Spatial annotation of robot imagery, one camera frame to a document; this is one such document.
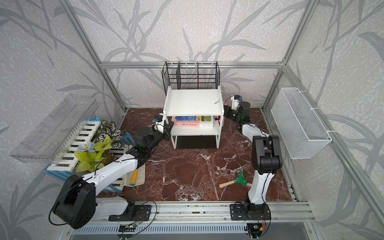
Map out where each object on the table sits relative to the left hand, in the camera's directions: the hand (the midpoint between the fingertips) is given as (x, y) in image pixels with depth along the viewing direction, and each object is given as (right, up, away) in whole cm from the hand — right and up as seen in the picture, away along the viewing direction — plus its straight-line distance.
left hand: (172, 122), depth 80 cm
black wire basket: (+8, +32, +24) cm, 41 cm away
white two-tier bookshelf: (+12, +10, -5) cm, 17 cm away
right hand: (+27, +11, +13) cm, 32 cm away
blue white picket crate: (-41, -19, -19) cm, 49 cm away
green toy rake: (+38, -33, +4) cm, 50 cm away
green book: (+20, +2, +4) cm, 20 cm away
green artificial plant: (-37, -15, -11) cm, 42 cm away
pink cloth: (+27, +1, -4) cm, 27 cm away
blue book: (+6, +2, +5) cm, 9 cm away
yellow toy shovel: (-22, -31, +3) cm, 38 cm away
